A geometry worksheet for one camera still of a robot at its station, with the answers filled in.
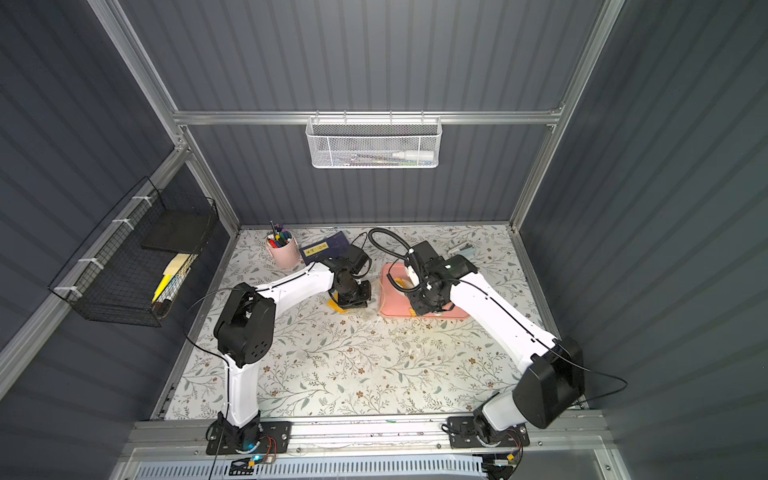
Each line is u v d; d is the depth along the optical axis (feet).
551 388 1.34
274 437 2.38
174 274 2.15
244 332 1.75
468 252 3.65
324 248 3.67
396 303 3.10
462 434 2.38
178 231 2.60
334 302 2.71
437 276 1.80
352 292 2.65
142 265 2.42
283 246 3.26
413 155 2.99
